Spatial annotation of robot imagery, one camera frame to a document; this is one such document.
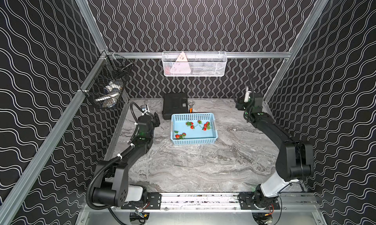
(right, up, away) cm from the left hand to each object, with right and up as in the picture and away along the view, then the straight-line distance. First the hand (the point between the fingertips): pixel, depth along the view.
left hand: (150, 110), depth 86 cm
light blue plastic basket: (+24, -12, +17) cm, 32 cm away
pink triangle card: (+18, +28, +6) cm, 34 cm away
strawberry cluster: (+17, -17, +12) cm, 27 cm away
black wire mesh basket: (-26, +13, -1) cm, 29 cm away
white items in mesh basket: (-23, +11, 0) cm, 25 cm away
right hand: (+56, +8, +5) cm, 57 cm away
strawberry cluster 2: (+35, -11, +17) cm, 41 cm away
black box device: (+12, +6, +25) cm, 28 cm away
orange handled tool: (+24, +3, +28) cm, 37 cm away
